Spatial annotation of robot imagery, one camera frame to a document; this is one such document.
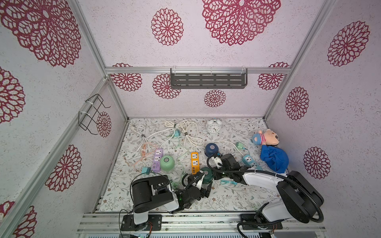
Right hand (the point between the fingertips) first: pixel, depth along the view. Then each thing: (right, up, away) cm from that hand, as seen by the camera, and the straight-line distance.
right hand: (208, 170), depth 89 cm
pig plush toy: (+41, +20, +11) cm, 47 cm away
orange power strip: (-8, +4, +4) cm, 10 cm away
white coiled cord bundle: (-11, +26, +24) cm, 37 cm away
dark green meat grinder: (-1, 0, -10) cm, 10 cm away
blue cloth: (+43, +7, +3) cm, 43 cm away
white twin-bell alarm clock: (+6, +28, +17) cm, 33 cm away
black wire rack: (-63, +38, -10) cm, 74 cm away
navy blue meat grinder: (+1, +13, +1) cm, 13 cm away
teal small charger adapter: (-38, 0, +1) cm, 38 cm away
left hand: (-3, -4, -2) cm, 5 cm away
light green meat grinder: (-24, +6, -5) cm, 25 cm away
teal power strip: (+25, +5, +4) cm, 26 cm away
